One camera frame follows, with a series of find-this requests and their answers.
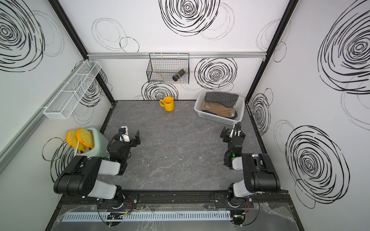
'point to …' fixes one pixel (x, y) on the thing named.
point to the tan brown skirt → (218, 109)
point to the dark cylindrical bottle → (176, 77)
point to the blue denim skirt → (217, 114)
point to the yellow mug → (168, 103)
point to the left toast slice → (72, 138)
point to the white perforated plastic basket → (239, 104)
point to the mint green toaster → (101, 147)
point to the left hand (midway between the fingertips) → (130, 131)
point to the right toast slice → (85, 137)
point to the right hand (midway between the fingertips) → (233, 128)
